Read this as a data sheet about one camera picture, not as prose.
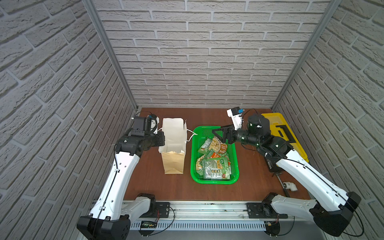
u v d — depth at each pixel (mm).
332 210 392
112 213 368
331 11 700
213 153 894
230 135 559
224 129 566
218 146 926
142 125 519
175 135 870
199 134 673
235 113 569
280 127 874
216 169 839
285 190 797
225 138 576
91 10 701
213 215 729
